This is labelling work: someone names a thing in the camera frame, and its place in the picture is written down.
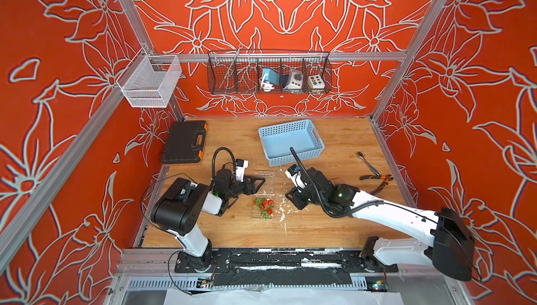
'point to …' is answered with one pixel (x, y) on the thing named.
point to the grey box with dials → (296, 80)
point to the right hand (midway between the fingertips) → (284, 194)
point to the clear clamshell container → (266, 191)
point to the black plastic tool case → (184, 142)
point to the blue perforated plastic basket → (277, 140)
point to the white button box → (315, 82)
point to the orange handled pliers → (387, 177)
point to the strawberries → (266, 205)
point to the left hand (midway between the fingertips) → (261, 179)
